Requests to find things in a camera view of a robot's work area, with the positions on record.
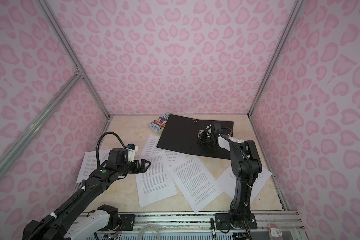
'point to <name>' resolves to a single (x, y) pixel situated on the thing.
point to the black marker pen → (212, 227)
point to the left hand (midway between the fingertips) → (145, 161)
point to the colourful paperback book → (158, 124)
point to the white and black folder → (181, 134)
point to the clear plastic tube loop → (142, 229)
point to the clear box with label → (275, 232)
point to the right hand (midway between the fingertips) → (197, 137)
